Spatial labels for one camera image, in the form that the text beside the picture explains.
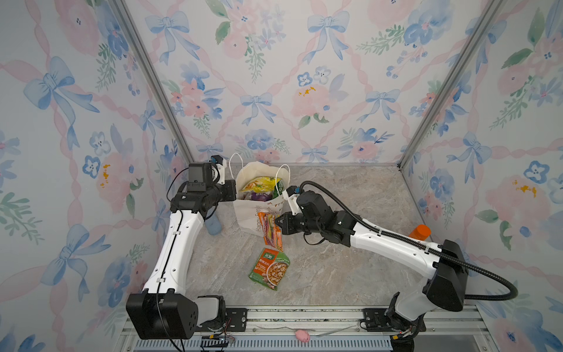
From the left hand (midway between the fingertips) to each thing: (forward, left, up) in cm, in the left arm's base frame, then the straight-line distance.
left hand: (235, 184), depth 78 cm
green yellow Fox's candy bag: (+8, -16, -10) cm, 20 cm away
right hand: (-12, -14, -4) cm, 19 cm away
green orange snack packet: (-20, -12, -26) cm, 35 cm away
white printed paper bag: (-3, -2, -14) cm, 14 cm away
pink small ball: (-42, -23, -25) cm, 54 cm away
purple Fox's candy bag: (+2, -9, -9) cm, 13 cm away
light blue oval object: (-2, +14, -24) cm, 28 cm away
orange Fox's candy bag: (-14, -13, -8) cm, 21 cm away
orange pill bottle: (-9, -70, -17) cm, 73 cm away
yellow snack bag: (+4, -8, -5) cm, 10 cm away
